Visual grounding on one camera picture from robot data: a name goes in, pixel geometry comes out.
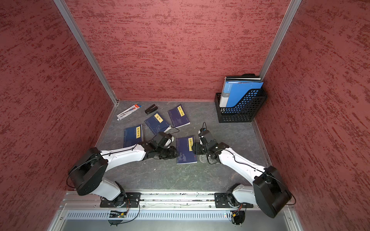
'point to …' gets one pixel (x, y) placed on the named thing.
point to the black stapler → (151, 109)
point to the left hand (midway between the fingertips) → (177, 158)
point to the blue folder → (234, 94)
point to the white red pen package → (128, 111)
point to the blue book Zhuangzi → (157, 124)
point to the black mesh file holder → (245, 111)
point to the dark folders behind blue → (247, 77)
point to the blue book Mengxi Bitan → (133, 135)
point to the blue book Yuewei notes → (185, 154)
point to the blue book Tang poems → (178, 117)
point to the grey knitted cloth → (203, 158)
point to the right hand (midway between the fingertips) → (197, 150)
